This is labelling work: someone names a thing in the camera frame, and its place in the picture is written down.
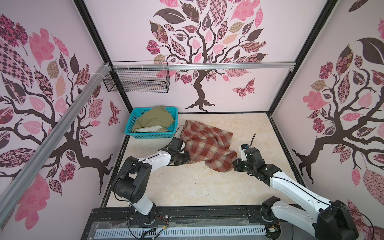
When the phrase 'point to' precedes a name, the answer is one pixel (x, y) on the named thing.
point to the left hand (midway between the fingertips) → (190, 160)
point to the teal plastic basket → (136, 112)
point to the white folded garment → (152, 129)
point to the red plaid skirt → (204, 144)
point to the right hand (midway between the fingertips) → (233, 160)
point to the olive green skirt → (159, 116)
